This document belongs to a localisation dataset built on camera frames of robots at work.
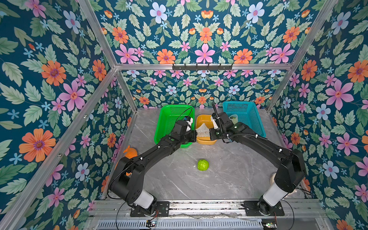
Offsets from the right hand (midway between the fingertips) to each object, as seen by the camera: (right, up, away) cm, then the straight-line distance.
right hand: (214, 130), depth 85 cm
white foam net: (-7, 0, -3) cm, 7 cm away
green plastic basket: (-32, +9, +22) cm, 40 cm away
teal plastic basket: (+31, +12, +30) cm, 45 cm away
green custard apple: (-7, -21, -2) cm, 22 cm away
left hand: (-9, -1, 0) cm, 9 cm away
